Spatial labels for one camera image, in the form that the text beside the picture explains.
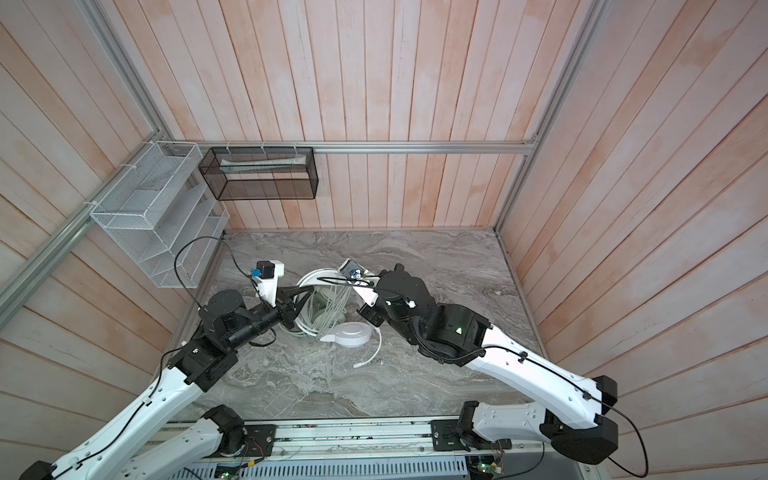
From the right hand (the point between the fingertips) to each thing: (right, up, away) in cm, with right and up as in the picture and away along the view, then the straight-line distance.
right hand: (365, 279), depth 62 cm
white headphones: (-4, -14, +7) cm, 16 cm away
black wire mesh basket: (-39, +35, +42) cm, 67 cm away
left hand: (-12, -4, +6) cm, 14 cm away
